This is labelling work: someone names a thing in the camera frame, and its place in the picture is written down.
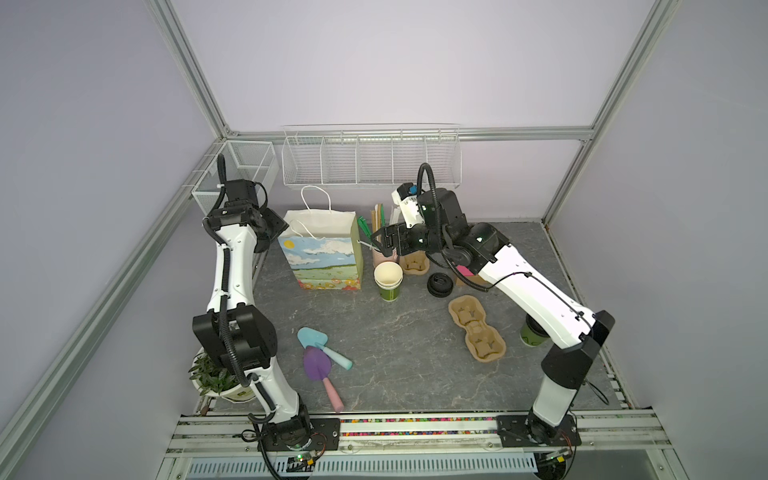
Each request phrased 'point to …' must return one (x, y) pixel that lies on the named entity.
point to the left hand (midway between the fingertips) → (284, 230)
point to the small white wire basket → (245, 161)
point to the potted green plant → (213, 381)
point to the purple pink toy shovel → (317, 365)
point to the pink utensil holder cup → (379, 257)
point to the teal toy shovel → (312, 338)
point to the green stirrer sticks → (365, 226)
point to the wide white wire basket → (369, 156)
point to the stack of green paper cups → (388, 276)
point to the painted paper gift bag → (324, 247)
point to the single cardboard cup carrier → (484, 342)
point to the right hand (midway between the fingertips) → (384, 235)
